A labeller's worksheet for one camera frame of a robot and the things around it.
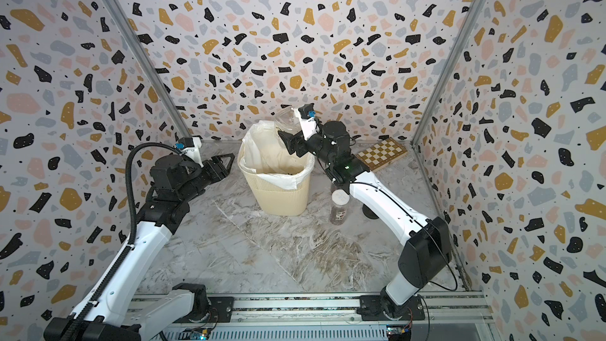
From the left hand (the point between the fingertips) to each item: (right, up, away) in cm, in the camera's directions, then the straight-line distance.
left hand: (230, 157), depth 72 cm
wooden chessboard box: (+58, +3, +42) cm, 72 cm away
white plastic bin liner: (+6, +2, +20) cm, 21 cm away
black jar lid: (+48, -22, +25) cm, 58 cm away
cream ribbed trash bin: (+10, -15, +11) cm, 21 cm away
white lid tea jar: (+35, -15, +10) cm, 39 cm away
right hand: (+19, +9, -2) cm, 21 cm away
